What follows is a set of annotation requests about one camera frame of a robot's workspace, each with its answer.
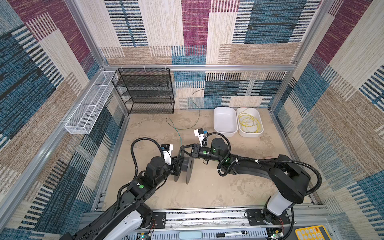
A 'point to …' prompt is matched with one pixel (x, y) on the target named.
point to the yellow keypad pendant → (317, 232)
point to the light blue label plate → (190, 235)
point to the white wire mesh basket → (79, 121)
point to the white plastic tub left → (225, 121)
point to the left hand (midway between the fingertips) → (182, 156)
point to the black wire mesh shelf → (145, 90)
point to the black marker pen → (222, 234)
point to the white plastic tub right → (255, 112)
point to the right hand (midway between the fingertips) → (180, 152)
